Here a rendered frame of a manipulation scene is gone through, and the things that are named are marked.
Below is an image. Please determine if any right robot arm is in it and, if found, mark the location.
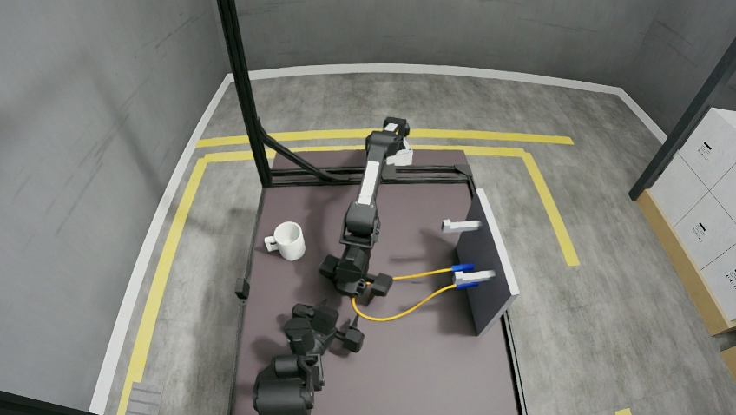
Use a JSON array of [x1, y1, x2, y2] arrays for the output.
[[252, 305, 339, 415]]

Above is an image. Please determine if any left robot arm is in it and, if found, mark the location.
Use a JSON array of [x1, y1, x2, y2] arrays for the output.
[[336, 116, 410, 298]]

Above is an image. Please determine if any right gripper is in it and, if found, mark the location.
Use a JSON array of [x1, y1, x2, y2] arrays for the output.
[[292, 300, 365, 356]]

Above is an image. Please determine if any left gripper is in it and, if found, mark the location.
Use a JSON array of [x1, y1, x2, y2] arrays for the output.
[[319, 254, 393, 303]]

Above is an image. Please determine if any yellow patch cord with blue plugs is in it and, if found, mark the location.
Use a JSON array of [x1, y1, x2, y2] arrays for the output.
[[352, 265, 463, 321]]

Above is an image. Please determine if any white mug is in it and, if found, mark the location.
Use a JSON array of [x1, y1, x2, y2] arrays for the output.
[[265, 222, 306, 260]]

